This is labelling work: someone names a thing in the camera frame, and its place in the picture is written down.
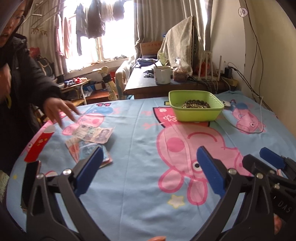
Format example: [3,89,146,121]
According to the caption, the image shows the bagged snack jar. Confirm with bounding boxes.
[173,57,188,82]

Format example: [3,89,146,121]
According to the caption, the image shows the bystander person dark jacket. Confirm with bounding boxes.
[0,0,63,176]

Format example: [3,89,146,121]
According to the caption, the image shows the brown wooden bead bracelet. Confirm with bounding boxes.
[181,99,211,109]

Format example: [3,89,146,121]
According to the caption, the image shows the hanging clothes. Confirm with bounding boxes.
[59,1,125,56]

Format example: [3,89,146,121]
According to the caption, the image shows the cloth covered monitor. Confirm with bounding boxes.
[157,16,205,75]

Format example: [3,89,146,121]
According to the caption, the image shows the black wall cable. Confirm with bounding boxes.
[227,0,275,113]

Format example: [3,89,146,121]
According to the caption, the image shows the grey window curtain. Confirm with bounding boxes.
[133,1,213,57]

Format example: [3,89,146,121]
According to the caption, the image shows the red and blue banknotes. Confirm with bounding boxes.
[65,137,112,167]

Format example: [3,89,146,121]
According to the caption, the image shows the grey green banknotes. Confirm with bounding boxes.
[73,125,113,144]

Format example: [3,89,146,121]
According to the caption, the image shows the blue cartoon pig tablecloth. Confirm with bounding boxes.
[6,91,295,240]

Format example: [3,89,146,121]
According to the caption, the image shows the operator hand at bottom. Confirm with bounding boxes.
[147,236,166,241]

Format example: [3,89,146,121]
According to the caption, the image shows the bystander hand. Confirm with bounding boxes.
[43,97,80,128]

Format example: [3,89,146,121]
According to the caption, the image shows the white enamel mug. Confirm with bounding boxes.
[154,66,171,85]

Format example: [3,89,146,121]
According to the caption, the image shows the dark wooden desk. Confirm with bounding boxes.
[123,65,238,99]

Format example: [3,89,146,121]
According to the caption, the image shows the wooden toy giraffe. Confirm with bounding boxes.
[92,66,118,101]

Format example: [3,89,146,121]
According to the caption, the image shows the green plastic basket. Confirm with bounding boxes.
[169,90,224,122]

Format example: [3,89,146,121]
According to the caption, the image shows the black smartphone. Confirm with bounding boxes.
[21,160,41,211]

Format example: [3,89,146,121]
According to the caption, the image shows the dark green duffel bag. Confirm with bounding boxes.
[36,55,55,79]

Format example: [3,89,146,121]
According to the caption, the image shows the small low wooden table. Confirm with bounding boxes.
[60,79,91,105]

